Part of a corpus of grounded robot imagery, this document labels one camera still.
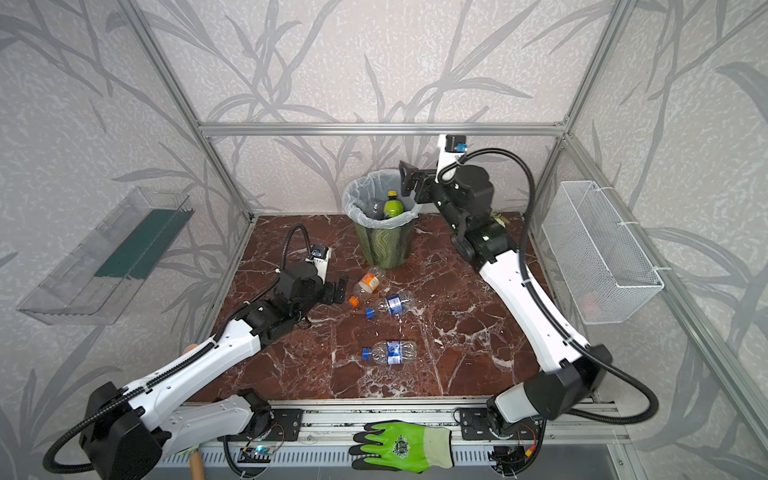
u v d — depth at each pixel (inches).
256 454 28.2
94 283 25.1
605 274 24.1
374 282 37.8
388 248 37.2
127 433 14.7
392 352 32.4
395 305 35.7
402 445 27.4
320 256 26.7
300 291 22.8
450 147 20.7
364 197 39.8
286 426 29.0
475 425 28.5
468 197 18.4
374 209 40.4
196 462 26.8
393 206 39.0
